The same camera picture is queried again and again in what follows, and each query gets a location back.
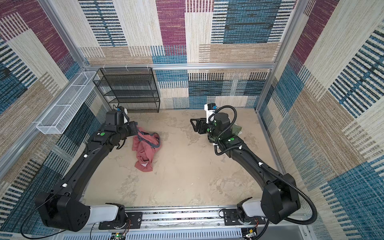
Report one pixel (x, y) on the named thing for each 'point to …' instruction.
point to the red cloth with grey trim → (146, 145)
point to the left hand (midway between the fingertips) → (134, 123)
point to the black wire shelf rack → (134, 89)
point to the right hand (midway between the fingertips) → (195, 121)
